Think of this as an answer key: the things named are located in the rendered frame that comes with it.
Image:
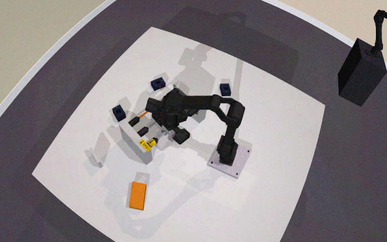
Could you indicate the orange rectangular block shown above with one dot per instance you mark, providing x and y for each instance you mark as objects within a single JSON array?
[{"x": 137, "y": 197}]

